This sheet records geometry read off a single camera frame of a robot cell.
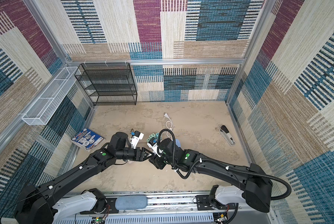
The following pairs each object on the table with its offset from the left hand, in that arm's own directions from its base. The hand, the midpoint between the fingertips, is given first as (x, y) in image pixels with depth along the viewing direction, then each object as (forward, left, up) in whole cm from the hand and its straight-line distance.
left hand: (151, 153), depth 73 cm
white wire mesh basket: (+14, +56, +15) cm, 60 cm away
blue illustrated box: (+19, +46, -15) cm, 52 cm away
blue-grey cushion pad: (-20, +10, -14) cm, 26 cm away
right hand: (-1, -2, -3) cm, 4 cm away
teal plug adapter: (+17, -2, -10) cm, 20 cm away
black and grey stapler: (+20, -48, -13) cm, 54 cm away
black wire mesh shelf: (+59, +37, 0) cm, 69 cm away
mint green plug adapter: (+17, +1, -10) cm, 20 cm away
